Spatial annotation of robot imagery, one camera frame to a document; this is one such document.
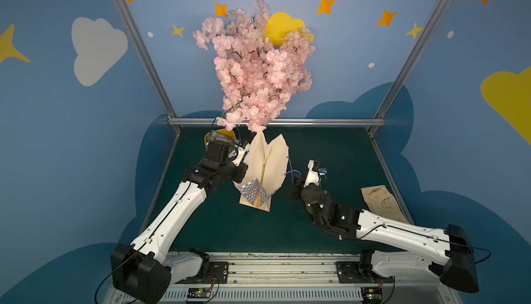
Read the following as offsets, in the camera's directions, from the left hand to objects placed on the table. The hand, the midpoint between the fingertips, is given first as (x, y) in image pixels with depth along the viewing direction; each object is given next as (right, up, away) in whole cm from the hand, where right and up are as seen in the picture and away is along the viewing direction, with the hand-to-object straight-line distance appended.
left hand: (245, 162), depth 79 cm
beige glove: (+60, -18, +15) cm, 65 cm away
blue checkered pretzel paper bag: (+9, -2, +17) cm, 19 cm away
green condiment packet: (-20, +13, +33) cm, 40 cm away
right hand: (+20, -4, -6) cm, 21 cm away
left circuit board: (-16, -46, -7) cm, 49 cm away
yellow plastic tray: (-13, +14, +35) cm, 40 cm away
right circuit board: (+46, -47, -6) cm, 66 cm away
